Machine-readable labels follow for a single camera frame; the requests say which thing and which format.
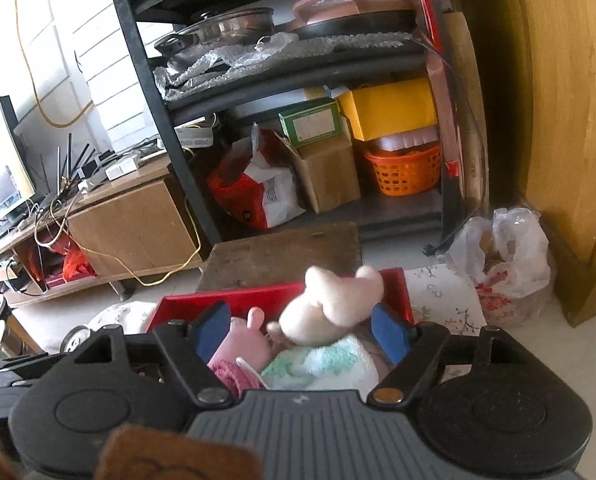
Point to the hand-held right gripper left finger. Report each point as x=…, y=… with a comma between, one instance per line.
x=213, y=330

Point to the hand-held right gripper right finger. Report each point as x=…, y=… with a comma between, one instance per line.
x=390, y=335

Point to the pig plush pink knitted dress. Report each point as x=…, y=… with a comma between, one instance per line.
x=248, y=335

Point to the red cardboard box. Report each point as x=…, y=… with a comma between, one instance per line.
x=258, y=297

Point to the cream plush toy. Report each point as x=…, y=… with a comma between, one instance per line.
x=323, y=310

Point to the light green towel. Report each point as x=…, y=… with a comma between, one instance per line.
x=323, y=365

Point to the wooden stool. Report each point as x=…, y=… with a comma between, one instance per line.
x=283, y=255

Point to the brown fuzzy cloth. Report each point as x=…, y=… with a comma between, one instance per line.
x=178, y=452

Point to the wooden television cabinet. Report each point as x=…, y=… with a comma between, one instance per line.
x=128, y=230

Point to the white plastic bag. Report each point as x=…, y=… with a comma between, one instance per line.
x=518, y=260

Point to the red plastic bag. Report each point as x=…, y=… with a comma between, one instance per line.
x=78, y=265

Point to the red and white bag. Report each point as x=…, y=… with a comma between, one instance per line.
x=268, y=190

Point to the orange plastic basket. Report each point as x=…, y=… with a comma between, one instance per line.
x=403, y=172

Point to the brown cardboard box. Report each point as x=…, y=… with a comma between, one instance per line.
x=333, y=175

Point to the clear plastic container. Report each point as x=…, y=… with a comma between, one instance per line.
x=408, y=140

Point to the black router with antennas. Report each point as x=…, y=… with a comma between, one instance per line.
x=78, y=165

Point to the television screen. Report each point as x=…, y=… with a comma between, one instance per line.
x=0, y=180

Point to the green box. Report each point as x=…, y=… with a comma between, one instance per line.
x=310, y=122

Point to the yellow box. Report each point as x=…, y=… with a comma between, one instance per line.
x=393, y=107

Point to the wooden wardrobe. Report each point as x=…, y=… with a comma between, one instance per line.
x=563, y=135

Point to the black metal shelf rack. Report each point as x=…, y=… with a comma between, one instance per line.
x=143, y=75

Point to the clear bubble wrap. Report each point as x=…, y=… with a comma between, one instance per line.
x=218, y=62

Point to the steel cooking pot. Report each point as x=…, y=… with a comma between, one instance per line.
x=228, y=27

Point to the red board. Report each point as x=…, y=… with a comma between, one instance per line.
x=435, y=35

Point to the black frying pan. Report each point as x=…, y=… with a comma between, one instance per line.
x=358, y=22

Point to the brown clay pot lid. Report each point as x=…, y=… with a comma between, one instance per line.
x=328, y=7

